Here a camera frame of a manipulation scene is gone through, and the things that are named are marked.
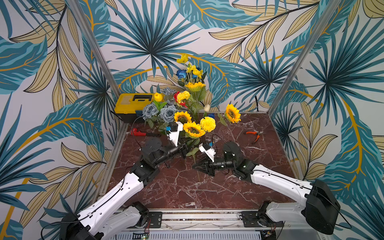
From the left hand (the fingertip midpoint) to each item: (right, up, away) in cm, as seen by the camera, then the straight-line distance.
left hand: (196, 140), depth 63 cm
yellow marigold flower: (+5, +7, +5) cm, 10 cm away
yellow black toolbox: (-46, +20, +39) cm, 63 cm away
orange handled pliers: (+45, +1, +44) cm, 63 cm away
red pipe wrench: (-43, +2, +42) cm, 60 cm away
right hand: (-2, -13, +6) cm, 14 cm away
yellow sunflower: (-6, +10, +6) cm, 13 cm away
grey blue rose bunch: (-18, +10, +9) cm, 22 cm away
